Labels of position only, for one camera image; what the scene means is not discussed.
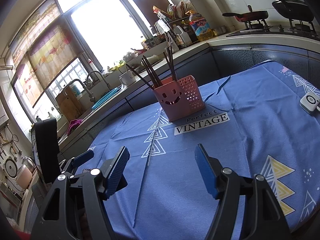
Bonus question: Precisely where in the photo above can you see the patterned roller blind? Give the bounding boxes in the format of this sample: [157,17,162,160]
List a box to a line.
[9,0,83,106]

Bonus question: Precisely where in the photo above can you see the wooden cutting board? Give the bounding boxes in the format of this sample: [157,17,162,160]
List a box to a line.
[55,87,85,121]

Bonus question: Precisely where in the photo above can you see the blue patterned tablecloth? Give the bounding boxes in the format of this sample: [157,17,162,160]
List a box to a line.
[79,61,319,239]

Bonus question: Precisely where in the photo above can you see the black gas stove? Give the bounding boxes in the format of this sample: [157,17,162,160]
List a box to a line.
[227,20,319,41]

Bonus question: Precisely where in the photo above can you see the chrome kitchen faucet far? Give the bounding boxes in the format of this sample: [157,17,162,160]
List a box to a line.
[86,70,111,90]

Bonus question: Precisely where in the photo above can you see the dark chopstick pair centre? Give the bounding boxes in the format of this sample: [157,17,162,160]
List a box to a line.
[142,56,163,88]

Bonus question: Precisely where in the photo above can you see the white ceramic mug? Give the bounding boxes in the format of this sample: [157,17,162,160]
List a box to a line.
[119,70,136,87]

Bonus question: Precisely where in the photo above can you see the red frying pan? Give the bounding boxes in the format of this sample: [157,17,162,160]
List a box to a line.
[222,5,268,23]

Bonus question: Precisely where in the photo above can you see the snack bags on shelf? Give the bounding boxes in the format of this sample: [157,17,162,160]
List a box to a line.
[152,1,196,21]

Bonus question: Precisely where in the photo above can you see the white jug container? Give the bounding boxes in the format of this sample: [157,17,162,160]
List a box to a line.
[173,25,192,47]

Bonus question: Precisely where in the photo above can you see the black wok with lid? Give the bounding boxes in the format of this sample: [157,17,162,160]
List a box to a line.
[272,0,314,22]

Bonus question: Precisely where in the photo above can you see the blue plastic basin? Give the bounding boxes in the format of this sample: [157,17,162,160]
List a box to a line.
[91,87,121,111]

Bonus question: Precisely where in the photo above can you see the dark chopstick leaning left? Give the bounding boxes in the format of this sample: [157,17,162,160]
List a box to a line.
[126,63,153,90]

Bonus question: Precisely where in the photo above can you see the magenta cloth rag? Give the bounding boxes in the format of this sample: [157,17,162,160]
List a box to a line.
[67,119,82,136]

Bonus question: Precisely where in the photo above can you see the yellow cooking oil bottle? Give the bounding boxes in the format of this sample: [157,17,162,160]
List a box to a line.
[189,11,214,41]

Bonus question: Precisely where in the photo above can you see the chrome kitchen faucet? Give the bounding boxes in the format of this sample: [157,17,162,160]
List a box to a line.
[62,78,97,104]
[86,70,111,90]

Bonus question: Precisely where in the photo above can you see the chrome kitchen faucet near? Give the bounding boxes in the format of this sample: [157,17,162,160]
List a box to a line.
[62,78,97,104]

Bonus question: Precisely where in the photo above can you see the pink plastic utensil holder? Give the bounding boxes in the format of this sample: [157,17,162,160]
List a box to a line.
[153,75,204,121]

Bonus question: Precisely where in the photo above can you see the dark chopsticks bundle right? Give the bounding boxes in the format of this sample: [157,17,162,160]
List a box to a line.
[163,46,177,81]

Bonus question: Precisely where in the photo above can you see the small white square device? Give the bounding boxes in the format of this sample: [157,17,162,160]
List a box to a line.
[299,91,319,115]

